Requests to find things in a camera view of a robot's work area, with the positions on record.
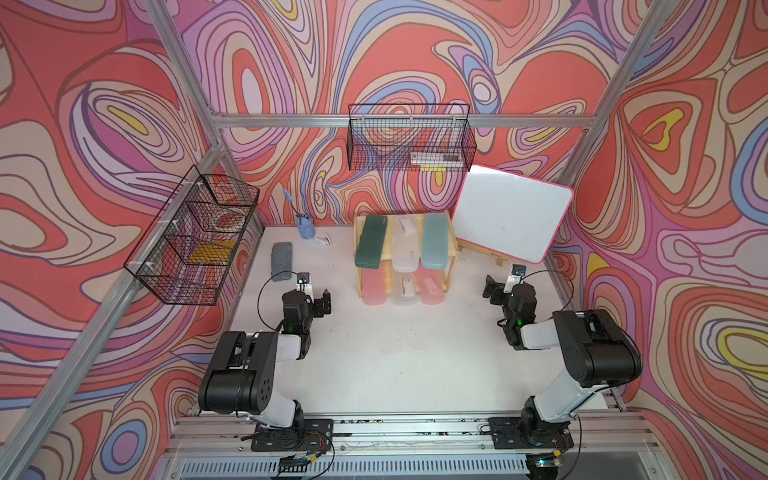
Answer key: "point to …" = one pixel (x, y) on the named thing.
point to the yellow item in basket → (212, 252)
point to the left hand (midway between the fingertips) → (313, 290)
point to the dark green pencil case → (370, 246)
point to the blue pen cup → (306, 226)
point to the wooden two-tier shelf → (453, 254)
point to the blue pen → (290, 198)
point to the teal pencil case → (435, 242)
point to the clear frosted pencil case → (405, 244)
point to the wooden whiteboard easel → (462, 243)
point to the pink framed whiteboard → (512, 214)
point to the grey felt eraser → (281, 261)
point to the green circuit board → (295, 463)
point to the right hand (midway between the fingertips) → (504, 284)
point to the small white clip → (325, 240)
